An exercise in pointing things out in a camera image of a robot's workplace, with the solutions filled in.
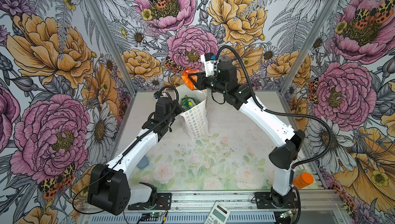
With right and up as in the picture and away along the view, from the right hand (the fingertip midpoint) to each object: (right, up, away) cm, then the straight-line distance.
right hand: (191, 79), depth 70 cm
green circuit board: (-17, -61, +1) cm, 64 cm away
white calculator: (+12, -61, 0) cm, 62 cm away
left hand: (-7, -12, +13) cm, 19 cm away
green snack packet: (-3, -10, +17) cm, 20 cm away
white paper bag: (+1, -20, +13) cm, 24 cm away
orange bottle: (+51, -46, +2) cm, 69 cm away
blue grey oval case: (-27, -43, +14) cm, 52 cm away
